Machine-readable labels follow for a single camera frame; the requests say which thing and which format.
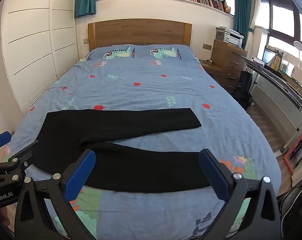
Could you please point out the window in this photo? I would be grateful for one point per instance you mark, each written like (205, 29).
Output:
(280, 17)

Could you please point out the white desk lamp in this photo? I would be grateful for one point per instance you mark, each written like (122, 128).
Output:
(298, 45)

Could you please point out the black bag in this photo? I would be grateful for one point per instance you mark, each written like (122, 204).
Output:
(244, 90)

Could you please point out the blue patterned bed blanket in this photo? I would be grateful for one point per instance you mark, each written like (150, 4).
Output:
(146, 90)

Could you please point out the white wardrobe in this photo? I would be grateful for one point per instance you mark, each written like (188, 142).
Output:
(36, 42)

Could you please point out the blue dinosaur print pillow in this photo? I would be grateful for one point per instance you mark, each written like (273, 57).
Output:
(116, 52)
(166, 52)

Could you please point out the black chair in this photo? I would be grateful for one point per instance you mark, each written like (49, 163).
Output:
(295, 210)

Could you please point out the wooden dresser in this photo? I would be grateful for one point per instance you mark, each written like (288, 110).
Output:
(228, 57)

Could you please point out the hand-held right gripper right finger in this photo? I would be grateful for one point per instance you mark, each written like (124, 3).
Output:
(213, 175)

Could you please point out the grey desk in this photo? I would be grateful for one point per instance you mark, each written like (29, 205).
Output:
(275, 92)

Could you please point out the white printer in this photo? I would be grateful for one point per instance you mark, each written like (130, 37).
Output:
(229, 37)

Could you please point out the wall socket plate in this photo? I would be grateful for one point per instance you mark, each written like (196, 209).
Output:
(206, 46)

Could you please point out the wooden headboard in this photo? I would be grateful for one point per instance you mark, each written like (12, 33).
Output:
(138, 32)

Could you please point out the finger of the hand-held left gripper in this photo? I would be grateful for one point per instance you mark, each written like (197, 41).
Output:
(21, 158)
(0, 140)

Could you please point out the black pants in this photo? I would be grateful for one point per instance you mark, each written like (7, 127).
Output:
(131, 162)

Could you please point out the wooden nightstand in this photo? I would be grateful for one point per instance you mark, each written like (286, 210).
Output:
(212, 67)

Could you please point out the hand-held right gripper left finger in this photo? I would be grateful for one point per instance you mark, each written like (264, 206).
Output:
(78, 172)

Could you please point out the red metal frame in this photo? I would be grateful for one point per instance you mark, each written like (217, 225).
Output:
(288, 161)

